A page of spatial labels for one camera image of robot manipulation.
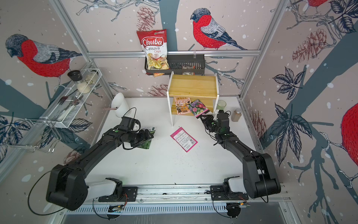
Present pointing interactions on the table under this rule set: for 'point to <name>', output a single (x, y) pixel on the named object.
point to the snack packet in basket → (188, 67)
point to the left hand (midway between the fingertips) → (151, 136)
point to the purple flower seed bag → (198, 108)
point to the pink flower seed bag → (183, 138)
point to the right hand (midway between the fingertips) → (199, 116)
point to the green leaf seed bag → (146, 145)
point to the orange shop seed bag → (182, 104)
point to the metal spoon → (75, 101)
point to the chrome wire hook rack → (39, 135)
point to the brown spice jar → (236, 115)
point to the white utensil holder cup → (119, 101)
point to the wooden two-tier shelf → (181, 88)
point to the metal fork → (63, 99)
